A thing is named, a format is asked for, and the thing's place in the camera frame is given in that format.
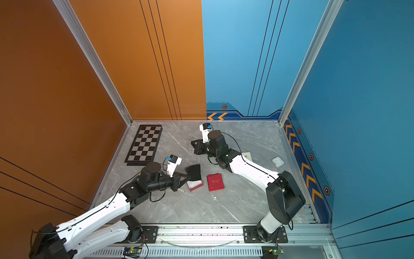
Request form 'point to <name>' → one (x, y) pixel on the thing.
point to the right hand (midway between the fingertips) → (192, 142)
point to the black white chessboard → (144, 148)
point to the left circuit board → (132, 251)
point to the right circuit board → (271, 252)
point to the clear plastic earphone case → (277, 162)
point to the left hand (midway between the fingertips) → (191, 176)
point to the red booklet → (215, 182)
